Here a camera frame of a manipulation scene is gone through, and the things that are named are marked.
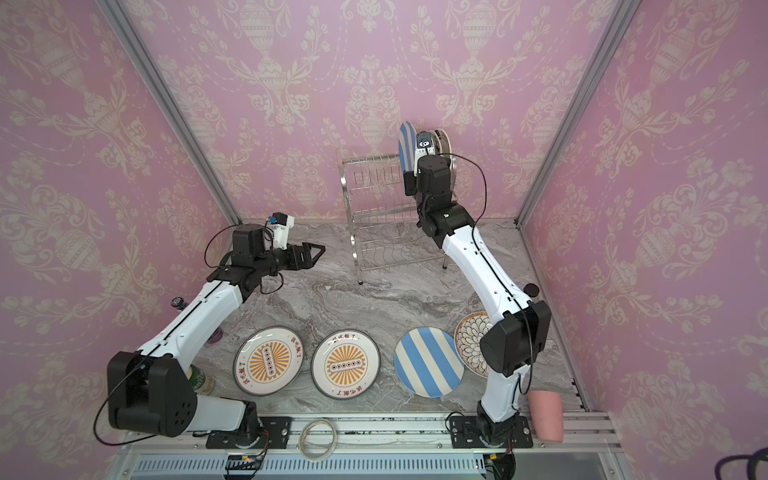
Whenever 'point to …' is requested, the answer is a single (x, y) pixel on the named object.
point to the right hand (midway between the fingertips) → (425, 159)
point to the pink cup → (548, 414)
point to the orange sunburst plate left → (268, 361)
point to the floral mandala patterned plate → (467, 342)
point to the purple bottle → (179, 303)
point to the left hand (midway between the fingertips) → (314, 249)
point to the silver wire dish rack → (383, 220)
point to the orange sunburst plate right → (345, 364)
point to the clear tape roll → (302, 437)
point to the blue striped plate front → (430, 362)
